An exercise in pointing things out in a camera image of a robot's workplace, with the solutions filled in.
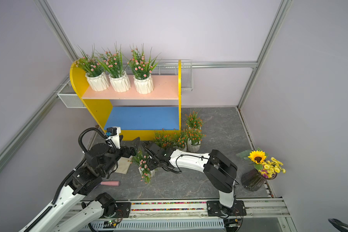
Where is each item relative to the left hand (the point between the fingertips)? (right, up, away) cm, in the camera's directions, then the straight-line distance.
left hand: (131, 138), depth 69 cm
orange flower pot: (+32, +8, +24) cm, 41 cm away
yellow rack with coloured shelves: (-7, +12, +28) cm, 31 cm away
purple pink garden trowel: (-13, -27, +12) cm, 32 cm away
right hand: (+5, -16, +15) cm, 22 cm away
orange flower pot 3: (+24, -5, +12) cm, 27 cm away
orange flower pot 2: (+33, -1, +18) cm, 37 cm away
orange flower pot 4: (+14, -3, +18) cm, 23 cm away
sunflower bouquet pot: (+61, -12, -6) cm, 62 cm away
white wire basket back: (+17, +44, +25) cm, 53 cm away
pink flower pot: (+3, -12, +7) cm, 14 cm away
